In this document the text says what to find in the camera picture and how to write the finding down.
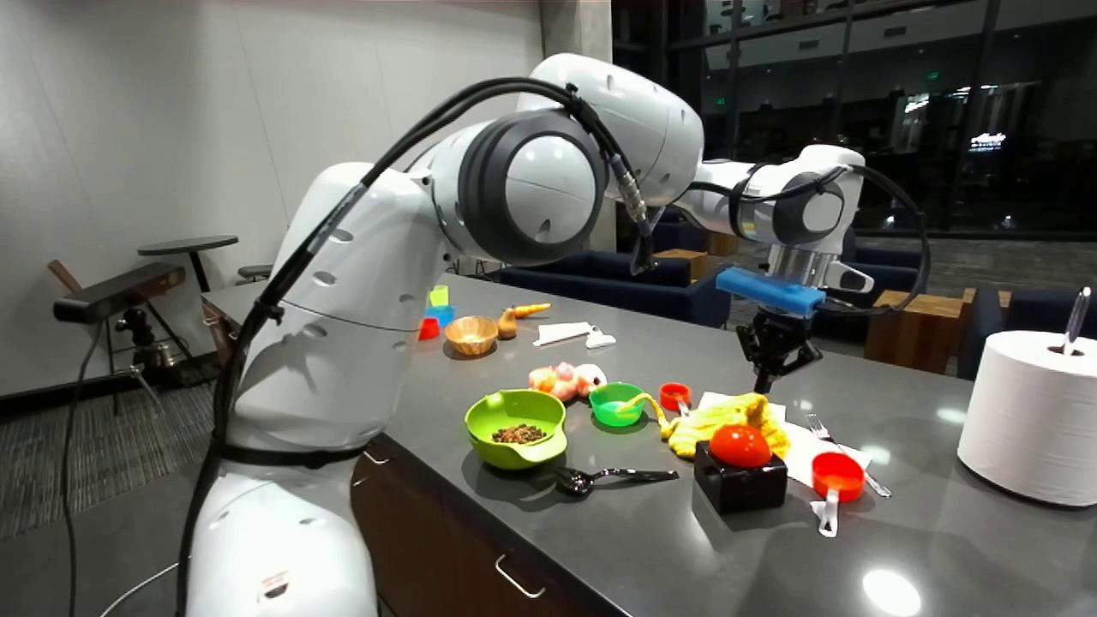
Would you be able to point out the dark blue armchair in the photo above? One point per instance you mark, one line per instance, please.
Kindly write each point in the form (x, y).
(891, 268)

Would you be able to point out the small green measuring cup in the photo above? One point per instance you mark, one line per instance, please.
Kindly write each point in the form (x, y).
(622, 404)

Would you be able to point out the white paper towel roll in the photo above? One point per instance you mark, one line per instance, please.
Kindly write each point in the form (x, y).
(1032, 411)

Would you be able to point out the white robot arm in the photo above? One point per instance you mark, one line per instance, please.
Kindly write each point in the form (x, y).
(510, 174)

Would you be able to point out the black handled utensil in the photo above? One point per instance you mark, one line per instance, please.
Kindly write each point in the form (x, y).
(585, 482)

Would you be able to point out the small red measuring cup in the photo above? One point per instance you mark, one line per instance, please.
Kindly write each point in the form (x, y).
(674, 396)

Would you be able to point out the lime green bowl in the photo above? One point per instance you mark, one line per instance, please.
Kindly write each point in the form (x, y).
(515, 428)

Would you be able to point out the yellow knitted cloth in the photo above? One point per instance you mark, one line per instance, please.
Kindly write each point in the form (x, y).
(715, 411)

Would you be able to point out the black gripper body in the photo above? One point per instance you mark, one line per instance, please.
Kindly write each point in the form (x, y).
(775, 343)

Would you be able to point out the dark blue sofa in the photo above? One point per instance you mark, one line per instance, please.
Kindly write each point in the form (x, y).
(607, 280)

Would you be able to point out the wooden side table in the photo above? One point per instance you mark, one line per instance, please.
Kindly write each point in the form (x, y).
(915, 331)

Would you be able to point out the pink and white plush toy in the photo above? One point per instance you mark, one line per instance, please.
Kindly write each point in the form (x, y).
(566, 383)

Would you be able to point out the counter cabinet with handles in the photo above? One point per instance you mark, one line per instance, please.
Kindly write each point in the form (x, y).
(445, 557)

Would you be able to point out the white paper scraps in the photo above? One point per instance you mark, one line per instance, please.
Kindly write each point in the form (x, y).
(589, 335)

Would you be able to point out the camera on tripod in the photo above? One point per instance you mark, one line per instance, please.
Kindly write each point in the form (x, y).
(128, 303)

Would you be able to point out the red measuring cup white handle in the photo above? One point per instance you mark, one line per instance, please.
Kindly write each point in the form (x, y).
(838, 482)

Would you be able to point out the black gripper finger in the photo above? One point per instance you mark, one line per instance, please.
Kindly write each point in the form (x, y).
(763, 378)

